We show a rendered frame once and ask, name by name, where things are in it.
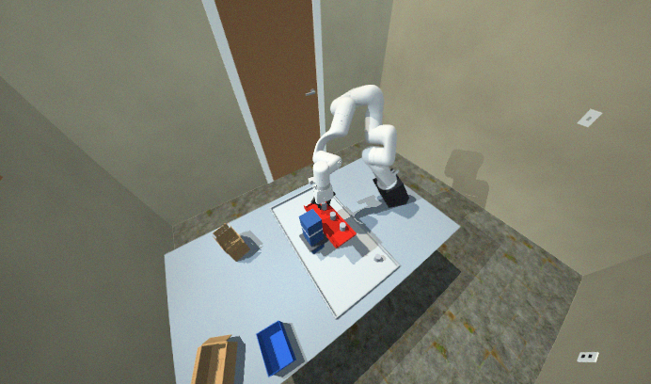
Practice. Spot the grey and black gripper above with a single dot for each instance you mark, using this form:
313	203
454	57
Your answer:
322	196

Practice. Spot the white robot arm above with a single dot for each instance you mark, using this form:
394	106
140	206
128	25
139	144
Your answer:
377	159

